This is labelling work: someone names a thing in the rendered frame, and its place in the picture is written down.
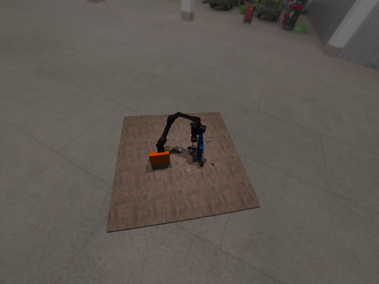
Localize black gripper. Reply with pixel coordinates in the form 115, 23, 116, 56
191, 130, 198, 142

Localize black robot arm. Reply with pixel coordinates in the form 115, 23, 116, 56
156, 112, 206, 153

